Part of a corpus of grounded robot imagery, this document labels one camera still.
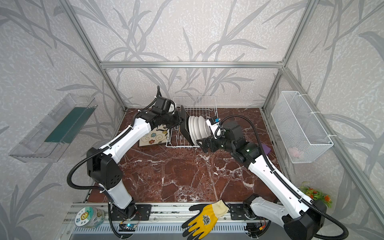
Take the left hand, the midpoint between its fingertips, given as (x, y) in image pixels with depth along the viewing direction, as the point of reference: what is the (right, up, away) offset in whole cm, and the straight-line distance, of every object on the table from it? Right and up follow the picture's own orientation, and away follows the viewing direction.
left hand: (187, 115), depth 82 cm
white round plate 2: (+8, -8, +9) cm, 14 cm away
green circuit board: (-28, -55, -10) cm, 63 cm away
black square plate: (-2, -7, 0) cm, 8 cm away
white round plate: (+5, -8, +6) cm, 11 cm away
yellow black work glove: (+9, -51, -12) cm, 53 cm away
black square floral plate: (-22, -14, +19) cm, 32 cm away
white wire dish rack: (+2, +9, +42) cm, 43 cm away
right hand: (+9, -9, -10) cm, 16 cm away
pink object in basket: (+53, -18, -9) cm, 57 cm away
